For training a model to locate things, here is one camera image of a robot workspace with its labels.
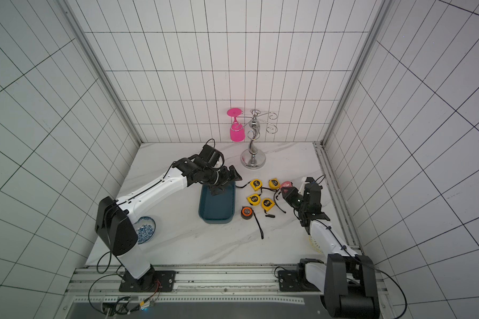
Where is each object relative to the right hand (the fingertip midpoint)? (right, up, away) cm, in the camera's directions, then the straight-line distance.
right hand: (276, 187), depth 87 cm
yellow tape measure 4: (-3, -8, +5) cm, 10 cm away
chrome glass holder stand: (-9, +13, +23) cm, 28 cm away
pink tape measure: (+5, +2, 0) cm, 5 cm away
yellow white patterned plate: (+15, -23, -6) cm, 28 cm away
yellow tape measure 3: (-10, -7, +5) cm, 13 cm away
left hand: (-20, +1, -8) cm, 21 cm away
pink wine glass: (-18, +28, +15) cm, 37 cm away
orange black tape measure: (-13, -12, 0) cm, 17 cm away
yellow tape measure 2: (-8, 0, +11) cm, 14 cm away
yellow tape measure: (+1, 0, +12) cm, 12 cm away
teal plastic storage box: (-26, -10, +3) cm, 28 cm away
